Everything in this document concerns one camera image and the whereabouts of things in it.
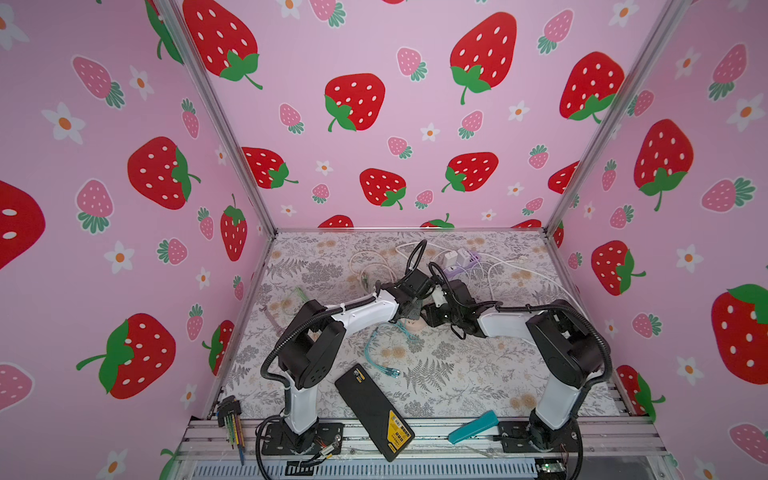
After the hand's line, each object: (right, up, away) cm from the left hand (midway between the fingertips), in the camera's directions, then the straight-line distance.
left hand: (410, 305), depth 93 cm
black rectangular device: (-10, -25, -15) cm, 31 cm away
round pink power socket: (+2, -6, -3) cm, 6 cm away
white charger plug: (+16, +15, +10) cm, 24 cm away
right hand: (+4, -2, +3) cm, 6 cm away
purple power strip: (+25, +15, +17) cm, 34 cm away
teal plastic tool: (+19, -29, -15) cm, 38 cm away
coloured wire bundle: (-48, -26, -17) cm, 57 cm away
